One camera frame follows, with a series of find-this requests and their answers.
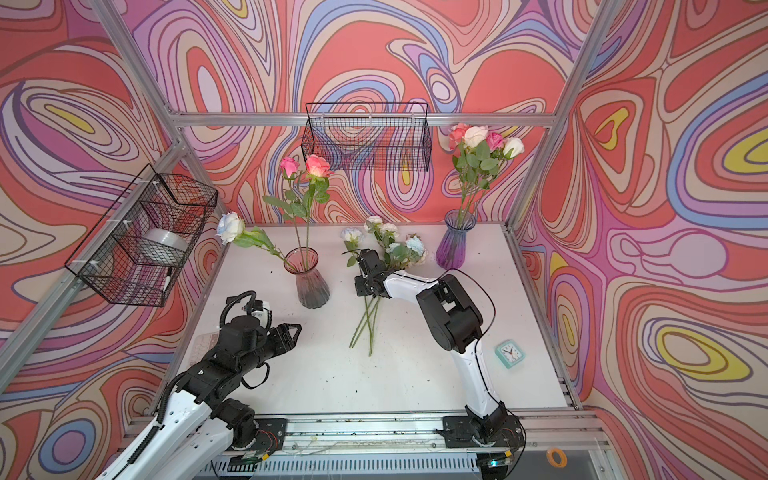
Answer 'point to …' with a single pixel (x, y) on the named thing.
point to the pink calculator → (202, 344)
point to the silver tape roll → (166, 238)
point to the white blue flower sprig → (396, 251)
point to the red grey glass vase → (311, 290)
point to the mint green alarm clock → (509, 353)
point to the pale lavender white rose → (354, 236)
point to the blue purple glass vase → (451, 248)
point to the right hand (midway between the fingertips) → (366, 289)
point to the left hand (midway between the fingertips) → (299, 328)
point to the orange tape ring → (552, 461)
